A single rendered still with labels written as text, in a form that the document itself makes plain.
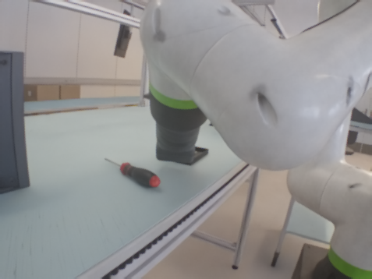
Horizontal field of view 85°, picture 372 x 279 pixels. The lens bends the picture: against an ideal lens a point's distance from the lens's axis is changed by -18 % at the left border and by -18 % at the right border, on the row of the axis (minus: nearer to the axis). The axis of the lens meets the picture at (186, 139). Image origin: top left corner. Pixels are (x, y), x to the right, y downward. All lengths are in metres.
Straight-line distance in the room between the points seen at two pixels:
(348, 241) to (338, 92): 0.36
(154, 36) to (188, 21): 0.04
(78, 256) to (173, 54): 0.22
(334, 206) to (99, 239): 0.41
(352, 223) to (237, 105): 0.37
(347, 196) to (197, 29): 0.40
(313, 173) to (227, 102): 0.39
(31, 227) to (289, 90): 0.30
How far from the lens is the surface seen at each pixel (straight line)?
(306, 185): 0.55
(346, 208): 0.50
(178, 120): 0.32
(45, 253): 0.28
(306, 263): 0.64
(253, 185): 1.42
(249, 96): 0.17
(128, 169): 0.43
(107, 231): 0.30
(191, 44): 0.21
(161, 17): 0.24
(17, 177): 0.42
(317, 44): 0.22
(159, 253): 0.36
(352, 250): 0.52
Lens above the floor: 1.17
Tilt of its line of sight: 13 degrees down
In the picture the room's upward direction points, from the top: 5 degrees clockwise
